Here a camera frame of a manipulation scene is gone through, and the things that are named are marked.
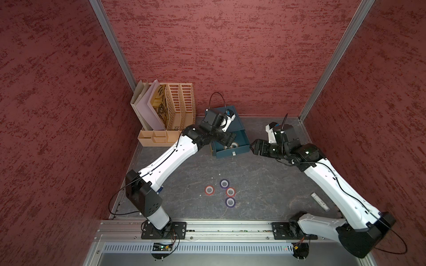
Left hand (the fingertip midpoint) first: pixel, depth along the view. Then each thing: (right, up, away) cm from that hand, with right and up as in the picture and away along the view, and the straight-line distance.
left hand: (225, 135), depth 77 cm
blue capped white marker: (-35, -29, +8) cm, 46 cm away
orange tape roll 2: (+1, -7, +8) cm, 11 cm away
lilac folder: (-44, +13, +15) cm, 48 cm away
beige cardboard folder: (-49, +25, +16) cm, 57 cm away
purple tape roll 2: (+3, -35, +6) cm, 35 cm away
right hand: (+14, -7, -3) cm, 16 cm away
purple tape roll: (+1, -27, +13) cm, 29 cm away
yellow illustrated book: (-40, +18, +23) cm, 50 cm away
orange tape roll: (+5, -5, +10) cm, 12 cm away
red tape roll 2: (+3, -32, +8) cm, 33 cm away
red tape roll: (-8, -31, +8) cm, 33 cm away
